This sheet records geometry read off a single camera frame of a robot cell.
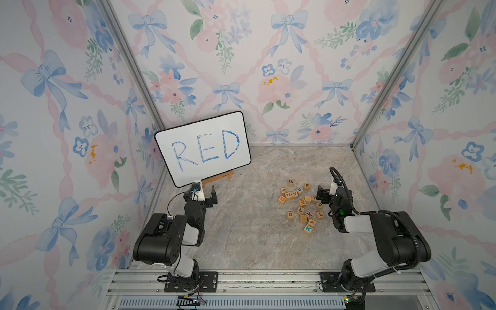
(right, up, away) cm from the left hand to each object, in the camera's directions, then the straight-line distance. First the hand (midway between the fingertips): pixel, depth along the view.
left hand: (204, 185), depth 90 cm
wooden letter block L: (+54, -14, 0) cm, 55 cm away
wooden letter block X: (+48, -13, 0) cm, 50 cm away
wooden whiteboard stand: (+4, +4, +11) cm, 12 cm away
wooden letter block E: (+51, -2, +10) cm, 52 cm away
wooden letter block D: (+40, -14, -1) cm, 42 cm away
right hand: (+61, 0, +4) cm, 61 cm away
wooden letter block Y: (+52, -7, +5) cm, 53 cm away
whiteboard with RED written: (-3, +17, +3) cm, 17 cm away
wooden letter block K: (+47, -19, -4) cm, 51 cm away
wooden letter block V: (+38, -3, +8) cm, 39 cm away
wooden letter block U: (+37, -8, +5) cm, 38 cm away
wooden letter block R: (+42, 0, +11) cm, 44 cm away
